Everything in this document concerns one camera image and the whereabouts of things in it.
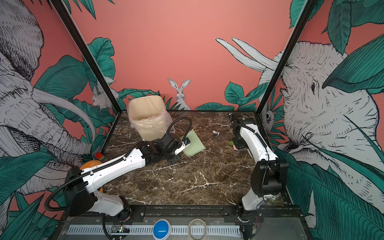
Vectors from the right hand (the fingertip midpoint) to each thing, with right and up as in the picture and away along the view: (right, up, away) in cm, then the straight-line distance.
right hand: (245, 143), depth 82 cm
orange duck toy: (-88, -12, +1) cm, 89 cm away
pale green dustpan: (-28, -1, -4) cm, 28 cm away
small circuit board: (-64, -40, -12) cm, 76 cm away
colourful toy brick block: (-86, -10, +7) cm, 87 cm away
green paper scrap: (-3, -3, +19) cm, 19 cm away
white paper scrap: (-14, +5, +25) cm, 29 cm away
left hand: (-37, -3, -4) cm, 38 cm away
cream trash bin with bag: (-54, +15, 0) cm, 56 cm away
